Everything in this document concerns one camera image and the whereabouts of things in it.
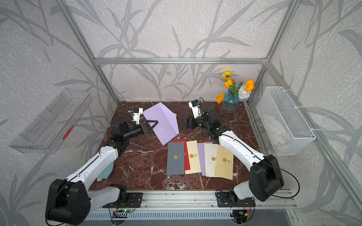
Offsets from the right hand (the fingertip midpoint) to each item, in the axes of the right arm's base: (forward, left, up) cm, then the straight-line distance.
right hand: (184, 116), depth 79 cm
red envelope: (-15, -1, -25) cm, 29 cm away
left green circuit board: (-42, +31, -24) cm, 57 cm away
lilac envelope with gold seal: (-5, +10, -5) cm, 13 cm away
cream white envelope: (-12, -16, -25) cm, 33 cm away
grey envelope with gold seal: (-15, +6, -25) cm, 30 cm away
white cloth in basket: (-9, -51, -4) cm, 52 cm away
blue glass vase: (+24, -33, -14) cm, 43 cm away
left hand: (-5, +15, 0) cm, 16 cm away
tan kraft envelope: (-18, -24, -25) cm, 39 cm away
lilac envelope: (-8, -10, -26) cm, 29 cm away
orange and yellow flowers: (+12, -34, +7) cm, 37 cm away
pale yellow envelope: (-8, -5, -26) cm, 28 cm away
